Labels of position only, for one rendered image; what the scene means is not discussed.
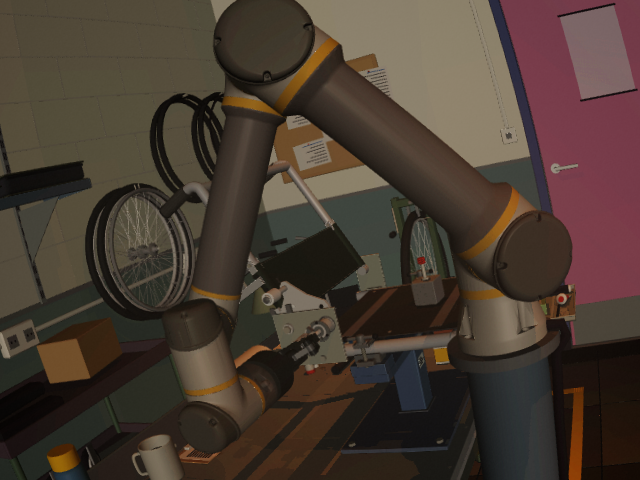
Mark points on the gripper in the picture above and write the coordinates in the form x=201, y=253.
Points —
x=291, y=359

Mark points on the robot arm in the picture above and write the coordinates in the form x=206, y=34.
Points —
x=380, y=125

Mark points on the silver index knob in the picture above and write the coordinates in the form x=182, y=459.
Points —
x=322, y=328

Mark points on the grey index plate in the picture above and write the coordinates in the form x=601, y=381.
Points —
x=295, y=330

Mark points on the white cylinder stop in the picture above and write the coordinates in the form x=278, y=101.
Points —
x=270, y=298

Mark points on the black wheelchair backrest panel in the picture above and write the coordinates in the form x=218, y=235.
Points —
x=310, y=260

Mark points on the grey rest block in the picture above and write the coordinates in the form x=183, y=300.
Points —
x=428, y=292

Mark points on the red-topped lock pin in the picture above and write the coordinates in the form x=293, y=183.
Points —
x=423, y=267

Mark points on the spoked wheelchair wheel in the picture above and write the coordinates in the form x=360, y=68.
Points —
x=140, y=250

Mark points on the emergency stop button box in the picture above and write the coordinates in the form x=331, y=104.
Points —
x=561, y=302

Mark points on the pale green square plate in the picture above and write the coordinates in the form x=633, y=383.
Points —
x=372, y=272

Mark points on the blue clamp stand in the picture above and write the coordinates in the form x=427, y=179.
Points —
x=407, y=380

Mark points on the yellow tin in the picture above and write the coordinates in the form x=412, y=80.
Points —
x=442, y=356

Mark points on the copper grille plate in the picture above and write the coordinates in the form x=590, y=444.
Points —
x=199, y=454

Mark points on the spoked wheel in green stand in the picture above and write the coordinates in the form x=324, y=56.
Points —
x=425, y=240

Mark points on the white mug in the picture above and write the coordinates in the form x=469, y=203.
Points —
x=160, y=457

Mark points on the cork notice board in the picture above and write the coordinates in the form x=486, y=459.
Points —
x=310, y=150

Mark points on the brown cardboard box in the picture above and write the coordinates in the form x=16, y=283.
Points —
x=80, y=350

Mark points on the black hanging tyre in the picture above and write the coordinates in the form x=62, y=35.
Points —
x=200, y=135
x=165, y=140

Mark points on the dark side table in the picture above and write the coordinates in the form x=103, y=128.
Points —
x=60, y=405

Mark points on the blue and yellow can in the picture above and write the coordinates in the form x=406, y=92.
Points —
x=67, y=462

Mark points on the white power socket strip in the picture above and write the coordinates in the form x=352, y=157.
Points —
x=17, y=340

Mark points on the dark cabinet with orange trim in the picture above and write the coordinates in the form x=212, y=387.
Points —
x=600, y=410

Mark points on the black box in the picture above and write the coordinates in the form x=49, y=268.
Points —
x=40, y=177

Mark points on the pink door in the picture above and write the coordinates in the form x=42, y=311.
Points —
x=580, y=175

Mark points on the grey horizontal frame tube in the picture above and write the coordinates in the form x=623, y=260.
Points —
x=400, y=345

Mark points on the dark blue base plate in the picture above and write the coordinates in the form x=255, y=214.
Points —
x=440, y=425

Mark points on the grey push frame tube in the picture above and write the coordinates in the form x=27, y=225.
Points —
x=305, y=192

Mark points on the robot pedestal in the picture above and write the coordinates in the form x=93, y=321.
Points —
x=510, y=430

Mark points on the white wall socket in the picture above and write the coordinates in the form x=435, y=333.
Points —
x=509, y=135

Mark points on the grey wall shelf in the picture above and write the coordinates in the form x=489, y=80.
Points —
x=35, y=210

